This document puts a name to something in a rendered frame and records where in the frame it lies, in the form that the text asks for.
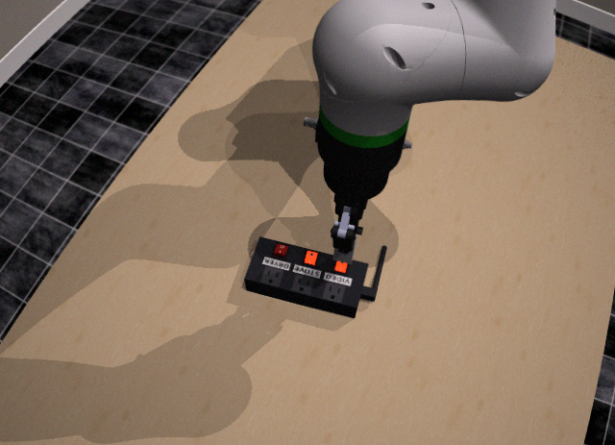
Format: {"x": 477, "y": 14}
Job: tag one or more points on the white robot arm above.
{"x": 485, "y": 50}

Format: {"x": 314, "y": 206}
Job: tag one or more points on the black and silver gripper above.
{"x": 350, "y": 197}

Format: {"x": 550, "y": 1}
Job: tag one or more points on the black power strip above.
{"x": 310, "y": 278}

